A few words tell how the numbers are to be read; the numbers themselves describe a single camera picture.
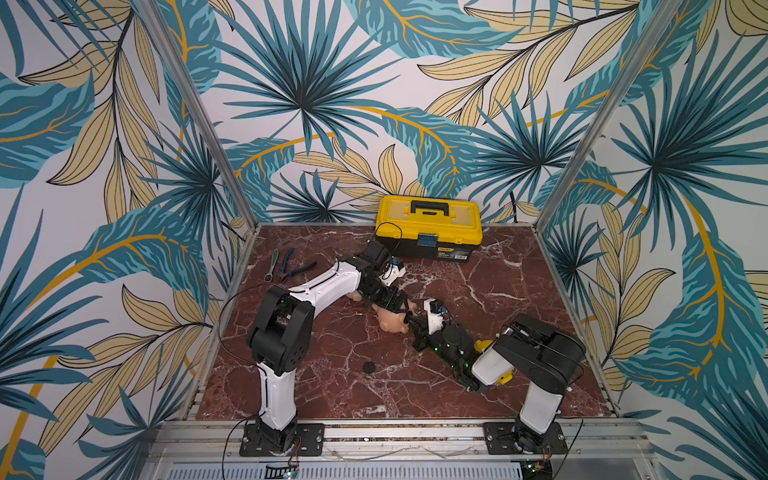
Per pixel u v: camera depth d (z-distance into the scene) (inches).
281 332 19.5
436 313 30.3
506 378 24.6
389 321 33.7
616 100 32.8
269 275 40.6
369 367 33.7
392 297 31.5
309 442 28.8
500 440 28.8
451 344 27.6
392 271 32.3
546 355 19.6
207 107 33.9
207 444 29.1
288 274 40.6
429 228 38.6
